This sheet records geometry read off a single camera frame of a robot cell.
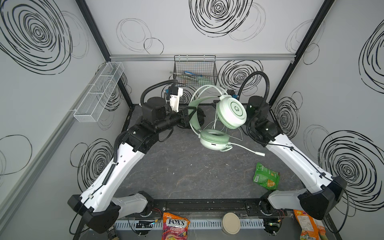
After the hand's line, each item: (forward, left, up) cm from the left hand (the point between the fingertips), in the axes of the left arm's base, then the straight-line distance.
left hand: (197, 110), depth 59 cm
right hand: (+7, -7, -1) cm, 10 cm away
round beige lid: (-34, -16, -36) cm, 52 cm away
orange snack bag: (-35, -50, -36) cm, 71 cm away
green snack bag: (-13, -38, -39) cm, 56 cm away
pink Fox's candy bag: (-36, +9, -39) cm, 54 cm away
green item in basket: (+32, -2, -10) cm, 33 cm away
